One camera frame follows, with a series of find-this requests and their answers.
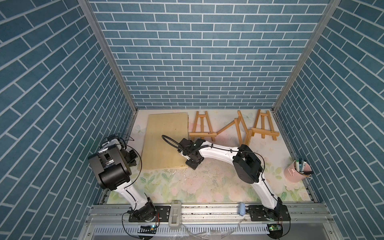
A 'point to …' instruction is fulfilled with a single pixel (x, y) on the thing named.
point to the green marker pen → (297, 165)
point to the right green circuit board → (275, 229)
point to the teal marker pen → (301, 164)
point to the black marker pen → (307, 172)
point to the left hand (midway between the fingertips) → (137, 161)
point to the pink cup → (296, 171)
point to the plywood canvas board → (162, 134)
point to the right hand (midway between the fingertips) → (193, 163)
